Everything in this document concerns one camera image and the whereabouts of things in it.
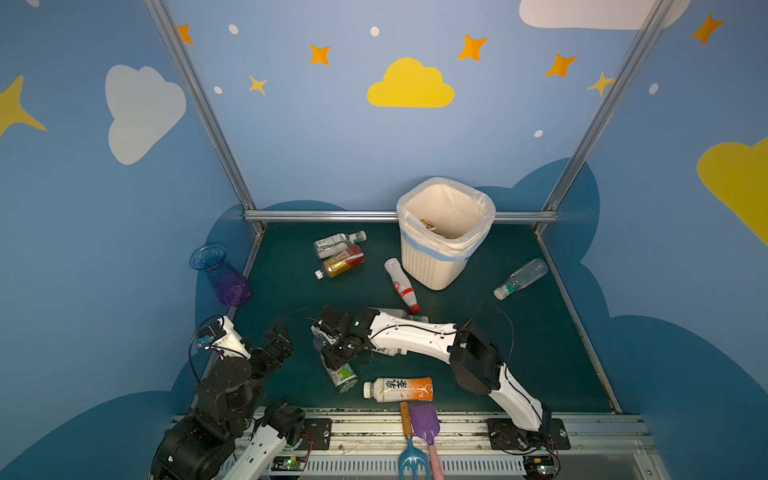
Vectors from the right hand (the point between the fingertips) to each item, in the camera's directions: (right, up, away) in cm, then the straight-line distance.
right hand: (331, 358), depth 82 cm
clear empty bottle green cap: (+68, +23, +24) cm, 76 cm away
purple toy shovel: (+25, -14, -7) cm, 30 cm away
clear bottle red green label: (+4, -4, -5) cm, 7 cm away
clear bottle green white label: (-4, +33, +30) cm, 45 cm away
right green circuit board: (+53, -22, -11) cm, 58 cm away
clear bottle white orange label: (+21, +10, +13) cm, 26 cm away
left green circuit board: (-8, -22, -11) cm, 26 cm away
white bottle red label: (+21, +19, +17) cm, 33 cm away
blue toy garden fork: (+22, -19, -12) cm, 31 cm away
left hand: (-8, +14, -20) cm, 25 cm away
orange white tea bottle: (+15, -7, -5) cm, 17 cm away
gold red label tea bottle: (-3, +25, +20) cm, 32 cm away
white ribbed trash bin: (+30, +24, +11) cm, 40 cm away
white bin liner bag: (+36, +42, +23) cm, 60 cm away
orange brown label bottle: (+30, +40, +19) cm, 53 cm away
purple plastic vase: (-38, +18, +19) cm, 45 cm away
